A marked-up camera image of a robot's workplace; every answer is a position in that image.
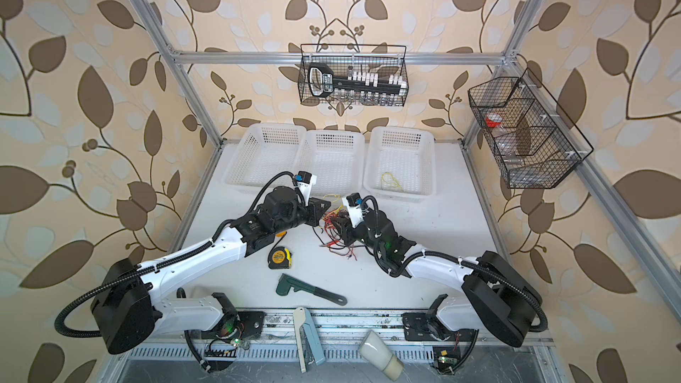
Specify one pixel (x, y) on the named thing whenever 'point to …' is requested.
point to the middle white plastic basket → (336, 159)
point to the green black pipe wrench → (287, 284)
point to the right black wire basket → (535, 145)
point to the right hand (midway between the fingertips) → (335, 219)
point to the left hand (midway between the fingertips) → (333, 202)
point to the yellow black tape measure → (280, 258)
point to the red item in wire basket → (493, 120)
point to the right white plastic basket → (400, 163)
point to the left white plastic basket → (264, 151)
